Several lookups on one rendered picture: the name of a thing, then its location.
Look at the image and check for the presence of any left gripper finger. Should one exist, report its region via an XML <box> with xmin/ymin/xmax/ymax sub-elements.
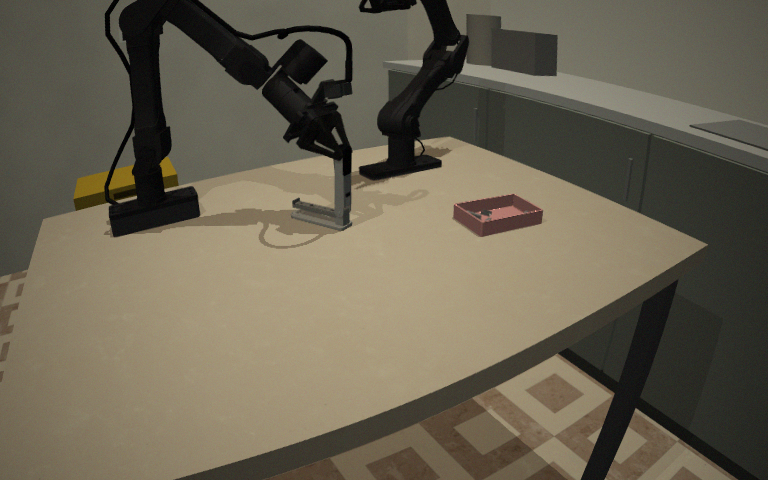
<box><xmin>359</xmin><ymin>0</ymin><xmax>382</xmax><ymax>13</ymax></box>
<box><xmin>380</xmin><ymin>0</ymin><xmax>411</xmax><ymax>10</ymax></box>

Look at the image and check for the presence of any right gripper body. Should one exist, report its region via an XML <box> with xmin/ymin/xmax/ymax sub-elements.
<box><xmin>278</xmin><ymin>79</ymin><xmax>347</xmax><ymax>145</ymax></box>

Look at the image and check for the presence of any pink shallow tray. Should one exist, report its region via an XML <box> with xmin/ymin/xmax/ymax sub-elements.
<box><xmin>454</xmin><ymin>194</ymin><xmax>543</xmax><ymax>237</ymax></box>

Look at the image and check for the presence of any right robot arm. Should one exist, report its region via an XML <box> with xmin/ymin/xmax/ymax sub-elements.
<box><xmin>109</xmin><ymin>0</ymin><xmax>328</xmax><ymax>220</ymax></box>

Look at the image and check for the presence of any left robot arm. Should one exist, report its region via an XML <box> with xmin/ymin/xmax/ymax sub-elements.
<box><xmin>359</xmin><ymin>0</ymin><xmax>469</xmax><ymax>178</ymax></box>

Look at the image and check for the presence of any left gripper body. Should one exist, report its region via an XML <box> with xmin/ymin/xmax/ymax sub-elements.
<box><xmin>381</xmin><ymin>0</ymin><xmax>417</xmax><ymax>12</ymax></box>

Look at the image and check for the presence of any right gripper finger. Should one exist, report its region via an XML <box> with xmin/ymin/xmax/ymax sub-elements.
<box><xmin>315</xmin><ymin>111</ymin><xmax>350</xmax><ymax>151</ymax></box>
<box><xmin>298</xmin><ymin>117</ymin><xmax>344</xmax><ymax>161</ymax></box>

